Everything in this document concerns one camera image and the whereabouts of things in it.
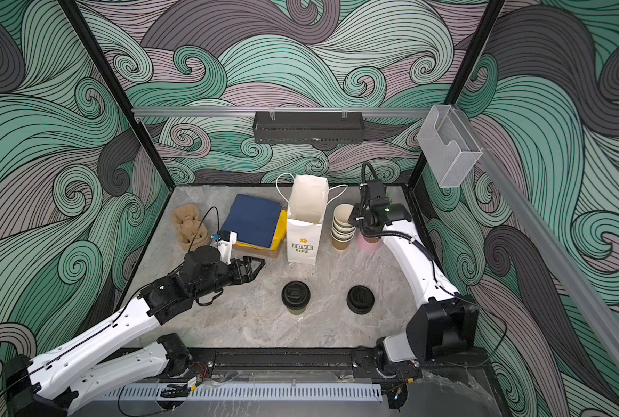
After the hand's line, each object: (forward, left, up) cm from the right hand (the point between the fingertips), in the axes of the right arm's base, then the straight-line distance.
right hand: (360, 217), depth 82 cm
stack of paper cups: (-1, +5, -7) cm, 9 cm away
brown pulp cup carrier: (+9, +65, -15) cm, 67 cm away
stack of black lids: (-20, 0, -16) cm, 26 cm away
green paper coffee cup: (-24, +20, -19) cm, 37 cm away
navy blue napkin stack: (+12, +39, -17) cm, 45 cm away
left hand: (-16, +31, 0) cm, 35 cm away
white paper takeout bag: (+14, +17, -11) cm, 25 cm away
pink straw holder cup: (+1, -6, -17) cm, 18 cm away
